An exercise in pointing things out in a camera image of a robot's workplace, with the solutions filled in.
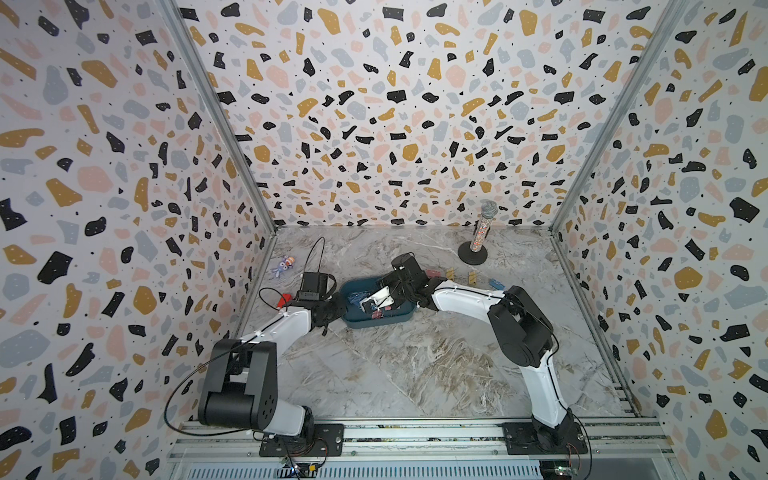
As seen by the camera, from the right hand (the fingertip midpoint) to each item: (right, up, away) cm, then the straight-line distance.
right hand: (373, 283), depth 93 cm
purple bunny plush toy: (-32, +6, +13) cm, 35 cm away
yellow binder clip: (+34, +1, +13) cm, 36 cm away
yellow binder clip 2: (+26, +2, +13) cm, 29 cm away
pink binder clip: (+20, +3, +12) cm, 23 cm away
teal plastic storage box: (-7, -10, +2) cm, 12 cm away
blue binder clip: (+42, -1, +10) cm, 43 cm away
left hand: (-8, -6, -1) cm, 10 cm away
